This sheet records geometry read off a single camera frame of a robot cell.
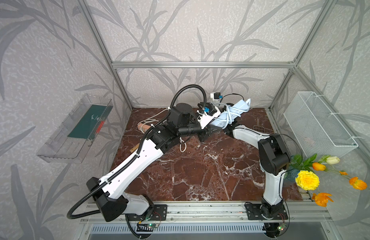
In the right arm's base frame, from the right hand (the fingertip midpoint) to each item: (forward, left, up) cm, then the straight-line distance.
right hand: (199, 103), depth 85 cm
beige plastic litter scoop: (0, -44, -26) cm, 51 cm away
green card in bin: (-20, +52, +6) cm, 56 cm away
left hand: (-26, -7, +11) cm, 29 cm away
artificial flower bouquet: (-41, -41, +1) cm, 58 cm away
